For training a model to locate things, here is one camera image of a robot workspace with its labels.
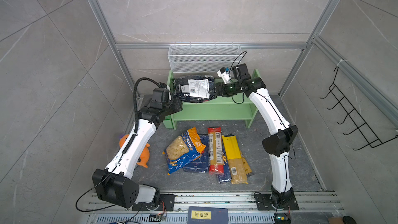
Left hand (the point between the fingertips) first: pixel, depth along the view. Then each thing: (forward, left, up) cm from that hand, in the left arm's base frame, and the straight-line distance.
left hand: (179, 99), depth 77 cm
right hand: (+6, -18, 0) cm, 18 cm away
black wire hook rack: (-20, -78, +4) cm, 81 cm away
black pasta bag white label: (+4, -8, +4) cm, 10 cm away
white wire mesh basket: (+37, -7, 0) cm, 37 cm away
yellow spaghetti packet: (-30, -29, -24) cm, 48 cm away
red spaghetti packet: (-18, -19, -24) cm, 35 cm away
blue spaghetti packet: (-31, -23, -26) cm, 47 cm away
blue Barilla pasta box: (-25, -11, -23) cm, 36 cm away
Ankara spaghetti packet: (-28, -36, -27) cm, 53 cm away
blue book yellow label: (-47, -8, -27) cm, 55 cm away
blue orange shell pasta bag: (-18, -1, -21) cm, 27 cm away
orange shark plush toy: (-19, +21, -26) cm, 38 cm away
